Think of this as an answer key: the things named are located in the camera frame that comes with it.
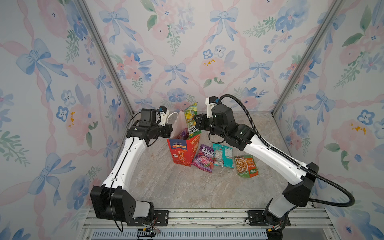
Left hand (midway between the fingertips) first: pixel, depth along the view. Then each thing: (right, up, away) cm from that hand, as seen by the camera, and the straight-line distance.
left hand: (172, 127), depth 78 cm
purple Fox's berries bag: (+18, -19, +14) cm, 30 cm away
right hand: (+11, +5, -10) cm, 15 cm away
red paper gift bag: (+5, -12, +1) cm, 14 cm away
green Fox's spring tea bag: (+9, +7, -7) cm, 13 cm away
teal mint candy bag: (+29, -18, +14) cm, 37 cm away
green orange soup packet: (+43, -24, +13) cm, 51 cm away
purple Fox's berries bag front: (+5, -5, +11) cm, 13 cm away
